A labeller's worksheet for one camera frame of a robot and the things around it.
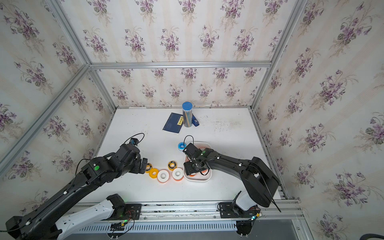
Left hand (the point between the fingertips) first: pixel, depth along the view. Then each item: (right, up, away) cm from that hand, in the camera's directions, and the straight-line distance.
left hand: (141, 162), depth 72 cm
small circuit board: (-12, -31, 0) cm, 34 cm away
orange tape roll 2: (+17, -10, +13) cm, 24 cm away
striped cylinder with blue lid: (+22, +29, +22) cm, 42 cm away
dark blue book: (+11, +18, +39) cm, 44 cm away
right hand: (+25, -8, +13) cm, 29 cm away
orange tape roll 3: (+25, -8, +6) cm, 27 cm away
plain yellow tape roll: (+2, -10, +14) cm, 18 cm away
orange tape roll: (+8, -11, +12) cm, 18 cm away
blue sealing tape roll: (+18, +4, +26) cm, 32 cm away
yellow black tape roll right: (+13, -6, +17) cm, 22 cm away
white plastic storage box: (+28, -12, +11) cm, 32 cm away
